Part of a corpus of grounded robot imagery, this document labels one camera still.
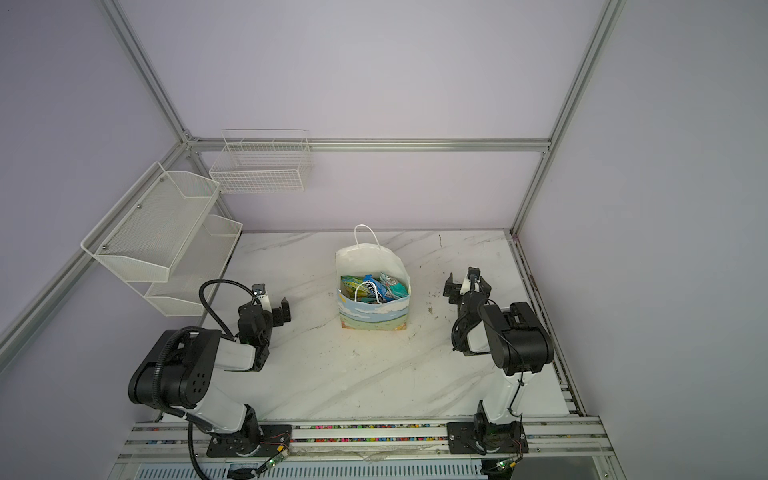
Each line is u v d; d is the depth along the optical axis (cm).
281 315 88
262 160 95
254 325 72
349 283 88
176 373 46
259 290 81
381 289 83
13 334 50
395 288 84
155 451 73
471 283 80
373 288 82
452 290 87
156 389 43
